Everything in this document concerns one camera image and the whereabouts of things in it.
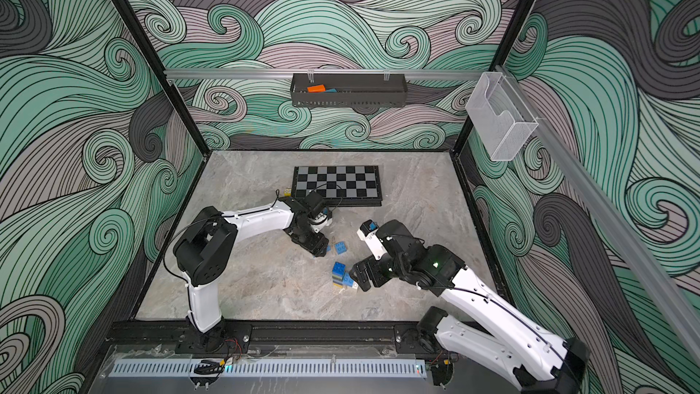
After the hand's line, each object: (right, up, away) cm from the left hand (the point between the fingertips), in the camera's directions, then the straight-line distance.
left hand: (318, 246), depth 90 cm
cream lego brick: (+12, -9, -10) cm, 19 cm away
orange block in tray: (-1, +54, +3) cm, 54 cm away
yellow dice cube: (-13, +17, +14) cm, 26 cm away
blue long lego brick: (+10, -7, -11) cm, 16 cm away
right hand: (+15, 0, -19) cm, 24 cm away
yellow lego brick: (+7, -10, -8) cm, 14 cm away
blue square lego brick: (+8, -3, -14) cm, 16 cm away
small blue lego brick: (+8, 0, 0) cm, 8 cm away
